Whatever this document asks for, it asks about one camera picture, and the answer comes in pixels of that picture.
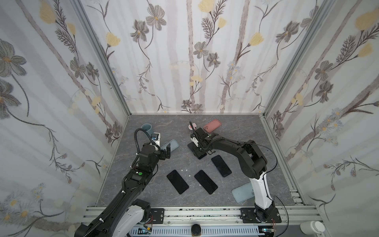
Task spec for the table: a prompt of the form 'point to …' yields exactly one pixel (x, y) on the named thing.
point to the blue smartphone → (196, 150)
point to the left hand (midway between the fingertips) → (159, 138)
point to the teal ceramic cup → (148, 128)
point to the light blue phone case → (173, 145)
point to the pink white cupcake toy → (194, 126)
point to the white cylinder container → (312, 227)
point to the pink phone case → (212, 125)
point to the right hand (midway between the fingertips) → (195, 146)
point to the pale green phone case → (243, 192)
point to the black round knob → (196, 229)
